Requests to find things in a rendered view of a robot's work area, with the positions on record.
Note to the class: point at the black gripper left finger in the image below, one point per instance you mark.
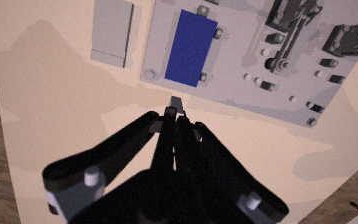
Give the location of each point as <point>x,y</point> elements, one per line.
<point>73,183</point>

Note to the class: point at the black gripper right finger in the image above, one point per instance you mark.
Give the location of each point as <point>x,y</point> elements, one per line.
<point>229,178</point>

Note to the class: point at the blue rectangular plate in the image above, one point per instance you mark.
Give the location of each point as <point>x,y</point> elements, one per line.
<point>190,47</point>

